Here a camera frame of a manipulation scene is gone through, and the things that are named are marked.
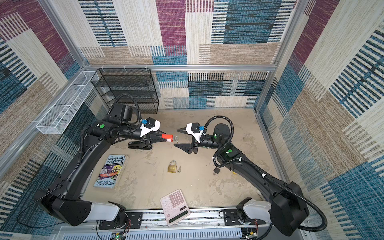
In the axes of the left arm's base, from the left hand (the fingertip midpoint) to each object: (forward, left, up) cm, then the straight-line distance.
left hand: (165, 134), depth 65 cm
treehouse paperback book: (0, +36, -32) cm, 48 cm away
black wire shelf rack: (+52, +27, -10) cm, 59 cm away
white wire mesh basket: (+10, +52, -1) cm, 53 cm away
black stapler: (+14, +24, -30) cm, 41 cm away
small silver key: (-1, -4, -35) cm, 35 cm away
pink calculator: (-22, -2, -32) cm, 39 cm away
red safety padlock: (-2, -1, +1) cm, 3 cm away
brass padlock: (-1, +1, -32) cm, 32 cm away
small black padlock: (-2, -26, -33) cm, 42 cm away
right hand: (-1, -5, -1) cm, 5 cm away
